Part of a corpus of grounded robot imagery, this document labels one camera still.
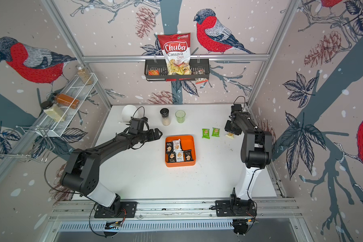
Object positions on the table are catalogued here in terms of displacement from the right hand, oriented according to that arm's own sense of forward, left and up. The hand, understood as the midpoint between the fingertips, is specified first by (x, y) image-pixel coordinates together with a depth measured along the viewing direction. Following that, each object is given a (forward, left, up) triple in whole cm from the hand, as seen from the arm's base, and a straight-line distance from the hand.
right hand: (230, 128), depth 99 cm
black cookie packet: (-14, +40, -1) cm, 42 cm away
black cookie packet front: (-21, +37, -2) cm, 43 cm away
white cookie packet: (-13, +35, -2) cm, 38 cm away
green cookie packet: (0, +9, -5) cm, 10 cm away
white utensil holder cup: (+5, +69, +9) cm, 70 cm away
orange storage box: (-9, +28, -5) cm, 30 cm away
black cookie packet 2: (-18, +28, -4) cm, 33 cm away
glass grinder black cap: (+7, +45, +7) cm, 46 cm away
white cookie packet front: (-20, +33, -2) cm, 39 cm away
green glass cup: (+12, +35, -2) cm, 37 cm away
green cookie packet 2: (-1, +16, -5) cm, 17 cm away
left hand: (-8, +46, +6) cm, 47 cm away
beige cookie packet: (-6, +1, +1) cm, 6 cm away
